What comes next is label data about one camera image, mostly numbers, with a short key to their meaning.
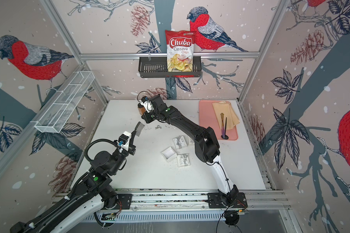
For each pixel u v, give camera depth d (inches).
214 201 28.7
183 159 33.8
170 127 40.7
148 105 30.6
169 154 35.4
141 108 42.0
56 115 28.5
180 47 32.9
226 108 45.2
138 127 27.5
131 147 24.6
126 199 29.4
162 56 35.9
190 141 36.5
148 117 30.9
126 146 23.5
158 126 41.1
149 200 29.8
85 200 20.4
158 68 42.0
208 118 43.6
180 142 36.4
